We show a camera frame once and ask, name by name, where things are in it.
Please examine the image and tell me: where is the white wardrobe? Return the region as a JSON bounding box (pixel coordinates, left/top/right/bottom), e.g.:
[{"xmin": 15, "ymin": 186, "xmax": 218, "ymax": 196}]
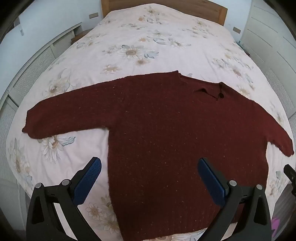
[{"xmin": 238, "ymin": 0, "xmax": 296, "ymax": 121}]

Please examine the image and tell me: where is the grey wall fixture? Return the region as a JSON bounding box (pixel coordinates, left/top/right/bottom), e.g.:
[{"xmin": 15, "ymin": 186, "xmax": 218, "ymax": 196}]
[{"xmin": 14, "ymin": 18, "xmax": 25, "ymax": 37}]

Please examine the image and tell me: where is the wooden headboard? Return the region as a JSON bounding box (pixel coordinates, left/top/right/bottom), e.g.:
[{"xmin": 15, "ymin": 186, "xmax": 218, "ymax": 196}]
[{"xmin": 101, "ymin": 0, "xmax": 228, "ymax": 26}]

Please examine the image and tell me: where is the dark red knit sweater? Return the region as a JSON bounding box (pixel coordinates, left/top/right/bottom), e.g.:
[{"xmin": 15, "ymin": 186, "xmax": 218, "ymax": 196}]
[{"xmin": 22, "ymin": 71, "xmax": 295, "ymax": 241}]

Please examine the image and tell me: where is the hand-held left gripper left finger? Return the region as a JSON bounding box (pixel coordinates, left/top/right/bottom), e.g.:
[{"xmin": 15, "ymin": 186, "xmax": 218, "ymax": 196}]
[{"xmin": 26, "ymin": 157, "xmax": 102, "ymax": 241}]

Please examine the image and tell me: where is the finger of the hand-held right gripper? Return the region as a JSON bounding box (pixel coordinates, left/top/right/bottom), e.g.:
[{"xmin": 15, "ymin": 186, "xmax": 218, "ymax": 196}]
[{"xmin": 283, "ymin": 164, "xmax": 296, "ymax": 186}]

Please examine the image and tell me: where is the floral white bed sheet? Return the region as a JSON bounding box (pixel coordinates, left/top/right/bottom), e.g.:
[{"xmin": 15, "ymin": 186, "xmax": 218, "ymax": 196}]
[{"xmin": 6, "ymin": 3, "xmax": 293, "ymax": 241}]

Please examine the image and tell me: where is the pink object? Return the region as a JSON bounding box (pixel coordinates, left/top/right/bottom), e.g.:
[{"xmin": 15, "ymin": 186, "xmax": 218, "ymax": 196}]
[{"xmin": 271, "ymin": 217, "xmax": 282, "ymax": 236}]

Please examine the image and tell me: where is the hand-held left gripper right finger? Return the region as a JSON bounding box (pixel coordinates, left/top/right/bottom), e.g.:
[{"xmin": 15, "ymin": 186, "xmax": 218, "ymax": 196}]
[{"xmin": 197, "ymin": 158, "xmax": 271, "ymax": 241}]

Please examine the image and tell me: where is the white slatted cabinet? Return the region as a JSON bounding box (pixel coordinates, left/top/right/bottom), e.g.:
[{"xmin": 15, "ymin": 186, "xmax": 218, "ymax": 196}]
[{"xmin": 0, "ymin": 22, "xmax": 84, "ymax": 186}]

